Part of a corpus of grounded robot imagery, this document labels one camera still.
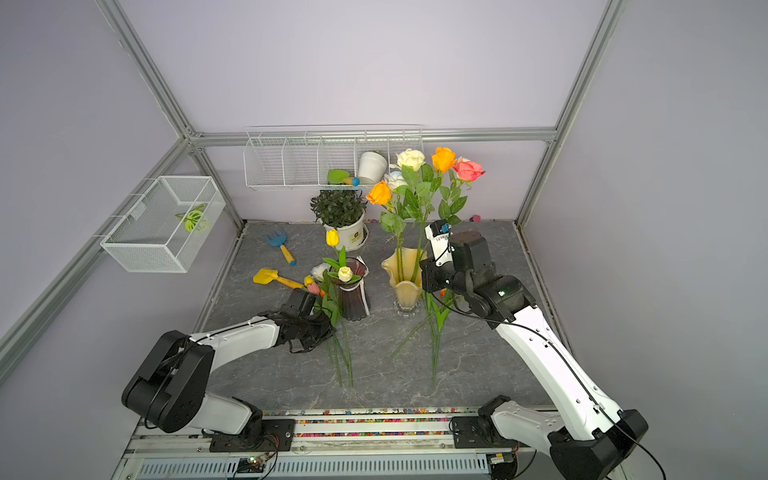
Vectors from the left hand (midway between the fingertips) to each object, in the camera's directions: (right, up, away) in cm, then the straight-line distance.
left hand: (337, 331), depth 89 cm
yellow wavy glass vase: (+20, +20, -3) cm, 28 cm away
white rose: (+18, +32, -11) cm, 38 cm away
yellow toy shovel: (-28, +16, +14) cm, 35 cm away
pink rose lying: (+32, +5, +6) cm, 33 cm away
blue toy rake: (-28, +28, +26) cm, 47 cm away
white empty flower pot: (+10, +51, +3) cm, 52 cm away
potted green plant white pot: (-1, +38, +12) cm, 40 cm away
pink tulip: (-9, +12, +7) cm, 16 cm away
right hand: (+24, +22, -18) cm, 37 cm away
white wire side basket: (-47, +30, -7) cm, 56 cm away
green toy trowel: (-1, +49, +10) cm, 50 cm away
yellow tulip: (+2, +28, -13) cm, 30 cm away
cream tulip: (+6, +19, -21) cm, 29 cm away
